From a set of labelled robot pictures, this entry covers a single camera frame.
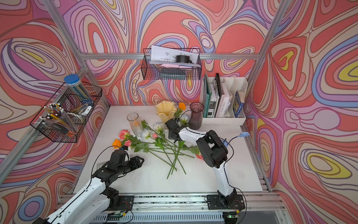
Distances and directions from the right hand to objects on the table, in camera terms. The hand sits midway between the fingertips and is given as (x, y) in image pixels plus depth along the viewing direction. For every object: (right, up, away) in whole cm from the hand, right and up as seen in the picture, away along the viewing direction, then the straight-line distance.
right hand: (175, 137), depth 100 cm
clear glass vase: (-25, +11, -11) cm, 30 cm away
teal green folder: (+20, +29, -15) cm, 38 cm away
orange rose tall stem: (+3, +17, +10) cm, 20 cm away
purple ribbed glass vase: (+16, +13, +8) cm, 22 cm away
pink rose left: (-26, -3, -8) cm, 27 cm away
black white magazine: (+26, +26, -9) cm, 38 cm away
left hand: (-19, -12, -17) cm, 28 cm away
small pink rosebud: (-11, -2, -4) cm, 12 cm away
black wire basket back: (-17, +49, +2) cm, 52 cm away
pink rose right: (+11, -7, -8) cm, 15 cm away
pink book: (+33, +24, -8) cm, 42 cm away
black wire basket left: (-51, +17, -27) cm, 60 cm away
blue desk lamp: (+38, +5, -25) cm, 46 cm away
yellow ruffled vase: (-6, +20, -4) cm, 21 cm away
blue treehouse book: (+47, +20, +1) cm, 51 cm away
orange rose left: (-39, -3, -7) cm, 40 cm away
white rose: (+7, +12, +7) cm, 15 cm away
